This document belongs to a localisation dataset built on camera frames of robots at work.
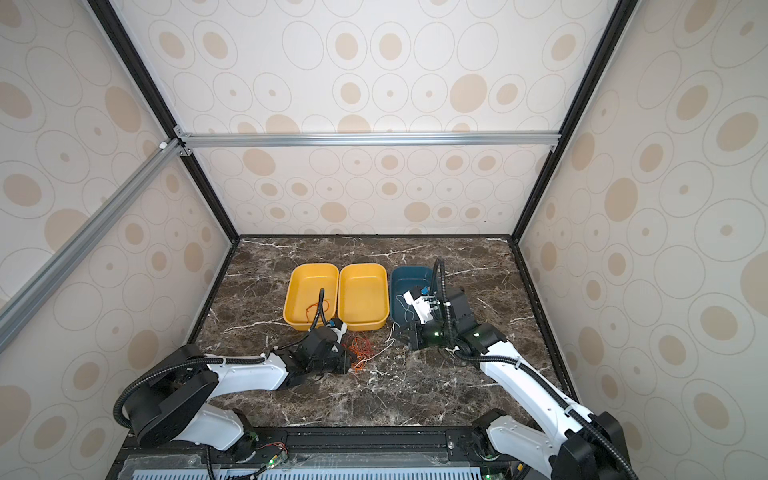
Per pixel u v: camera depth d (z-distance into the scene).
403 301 0.72
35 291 0.54
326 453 0.73
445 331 0.64
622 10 0.67
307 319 0.95
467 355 0.56
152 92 0.80
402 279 1.03
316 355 0.69
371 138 0.92
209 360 0.50
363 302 1.02
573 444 0.39
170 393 0.46
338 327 0.81
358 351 0.87
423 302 0.70
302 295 1.03
